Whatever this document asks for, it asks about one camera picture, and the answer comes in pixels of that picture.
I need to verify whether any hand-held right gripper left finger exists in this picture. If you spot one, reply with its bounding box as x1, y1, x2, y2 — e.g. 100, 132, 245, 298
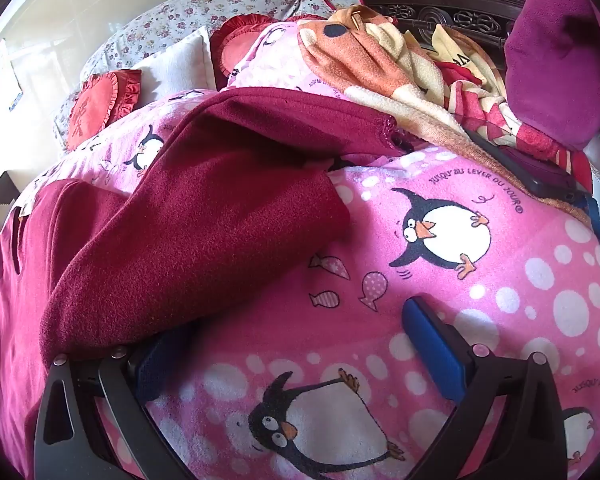
32, 322, 201, 480

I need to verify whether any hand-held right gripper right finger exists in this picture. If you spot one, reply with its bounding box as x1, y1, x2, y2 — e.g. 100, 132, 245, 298
401, 296, 568, 480

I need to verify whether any maroon knit sweater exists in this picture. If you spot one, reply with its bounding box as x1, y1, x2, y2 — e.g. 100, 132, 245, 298
0, 87, 406, 461

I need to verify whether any pink penguin print blanket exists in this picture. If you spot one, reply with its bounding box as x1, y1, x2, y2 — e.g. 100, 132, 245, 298
10, 17, 600, 480

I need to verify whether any black flat device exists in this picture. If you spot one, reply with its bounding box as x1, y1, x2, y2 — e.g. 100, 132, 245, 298
462, 127, 593, 201

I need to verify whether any dark wooden bedside stand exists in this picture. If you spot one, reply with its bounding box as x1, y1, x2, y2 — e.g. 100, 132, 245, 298
0, 170, 18, 246

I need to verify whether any small red heart cushion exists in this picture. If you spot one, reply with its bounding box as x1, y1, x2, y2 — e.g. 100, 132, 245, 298
66, 69, 143, 152

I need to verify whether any white pillow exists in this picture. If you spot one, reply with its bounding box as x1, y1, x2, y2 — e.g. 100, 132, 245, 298
132, 25, 218, 106

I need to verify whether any orange cartoon print blanket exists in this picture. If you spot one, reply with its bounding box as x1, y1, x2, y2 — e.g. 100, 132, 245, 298
297, 5, 596, 221

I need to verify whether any large red heart cushion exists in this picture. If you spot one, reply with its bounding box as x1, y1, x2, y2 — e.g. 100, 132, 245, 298
210, 14, 281, 91

